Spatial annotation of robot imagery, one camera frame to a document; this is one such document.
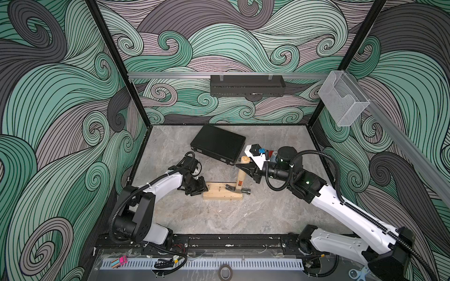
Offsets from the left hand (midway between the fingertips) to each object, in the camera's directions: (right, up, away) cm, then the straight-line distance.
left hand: (205, 189), depth 86 cm
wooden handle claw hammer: (+16, +9, -14) cm, 23 cm away
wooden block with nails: (+6, -1, -1) cm, 6 cm away
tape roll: (+10, -28, -19) cm, 35 cm away
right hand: (+14, +17, -21) cm, 30 cm away
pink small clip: (-31, -23, -18) cm, 43 cm away
